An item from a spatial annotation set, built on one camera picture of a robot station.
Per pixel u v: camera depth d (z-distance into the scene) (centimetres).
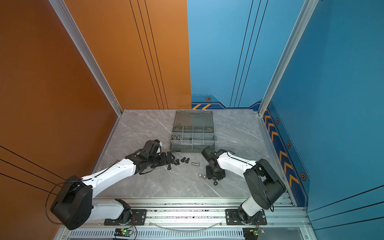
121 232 71
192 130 102
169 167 90
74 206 42
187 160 93
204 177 86
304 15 72
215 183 85
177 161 92
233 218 72
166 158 77
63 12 71
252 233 70
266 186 45
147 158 67
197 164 90
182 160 93
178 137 100
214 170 74
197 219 75
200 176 87
